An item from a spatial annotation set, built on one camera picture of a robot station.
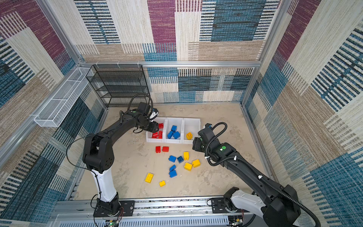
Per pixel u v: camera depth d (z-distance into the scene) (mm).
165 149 946
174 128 1047
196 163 873
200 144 707
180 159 893
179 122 1106
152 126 839
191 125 1055
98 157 510
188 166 856
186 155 893
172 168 860
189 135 967
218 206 731
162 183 810
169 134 991
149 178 822
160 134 992
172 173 849
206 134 579
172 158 915
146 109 780
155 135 986
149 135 962
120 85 1093
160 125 1021
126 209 733
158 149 940
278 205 379
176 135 989
